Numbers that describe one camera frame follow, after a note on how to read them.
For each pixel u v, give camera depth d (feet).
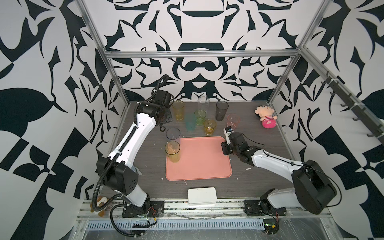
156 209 2.43
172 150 2.76
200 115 3.63
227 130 2.62
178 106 3.25
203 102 3.53
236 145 2.25
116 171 1.35
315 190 1.40
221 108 3.39
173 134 2.86
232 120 3.45
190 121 3.42
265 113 3.44
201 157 3.14
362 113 1.80
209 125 3.34
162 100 1.95
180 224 2.13
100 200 2.44
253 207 2.44
